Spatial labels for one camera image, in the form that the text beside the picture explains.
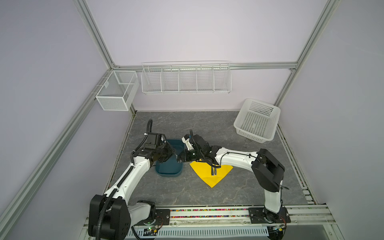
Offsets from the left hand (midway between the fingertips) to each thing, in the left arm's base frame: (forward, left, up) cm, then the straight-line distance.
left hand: (176, 152), depth 83 cm
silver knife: (-7, -21, -13) cm, 25 cm away
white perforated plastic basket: (+32, -61, -14) cm, 70 cm away
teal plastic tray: (-3, +5, -14) cm, 15 cm away
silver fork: (-7, -22, -13) cm, 27 cm away
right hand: (-3, 0, -2) cm, 4 cm away
